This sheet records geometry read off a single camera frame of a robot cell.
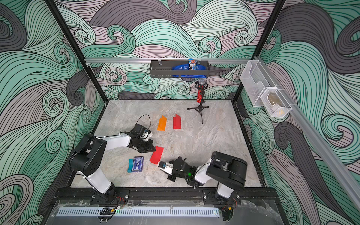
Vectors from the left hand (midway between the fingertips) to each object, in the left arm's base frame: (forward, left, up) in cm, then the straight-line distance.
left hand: (155, 148), depth 91 cm
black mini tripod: (+31, -32, +5) cm, 45 cm away
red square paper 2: (-4, -1, -3) cm, 5 cm away
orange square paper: (+18, -3, +3) cm, 18 cm away
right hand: (-12, -6, 0) cm, 13 cm away
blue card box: (-10, +9, +1) cm, 14 cm away
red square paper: (+22, -14, -1) cm, 26 cm away
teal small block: (-10, +14, 0) cm, 17 cm away
